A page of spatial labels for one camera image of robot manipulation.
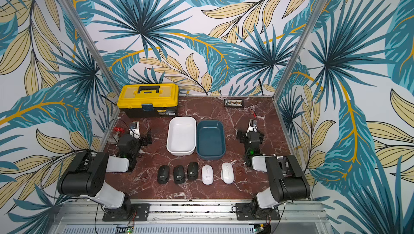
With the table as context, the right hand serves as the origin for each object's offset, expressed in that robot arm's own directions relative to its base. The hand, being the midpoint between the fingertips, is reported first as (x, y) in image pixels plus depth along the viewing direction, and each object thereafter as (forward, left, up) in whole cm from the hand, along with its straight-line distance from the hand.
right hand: (251, 128), depth 92 cm
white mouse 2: (-22, +15, -7) cm, 28 cm away
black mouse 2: (-22, +40, -7) cm, 47 cm away
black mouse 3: (-20, +33, -8) cm, 40 cm away
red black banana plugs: (+17, -8, -9) cm, 20 cm away
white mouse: (-23, +26, -6) cm, 35 cm away
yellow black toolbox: (+18, +60, +6) cm, 63 cm away
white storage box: (+1, +40, -7) cm, 41 cm away
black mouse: (-22, +48, -8) cm, 54 cm away
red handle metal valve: (+4, +79, -5) cm, 79 cm away
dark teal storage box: (-1, +23, -9) cm, 25 cm away
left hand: (+1, +62, -1) cm, 62 cm away
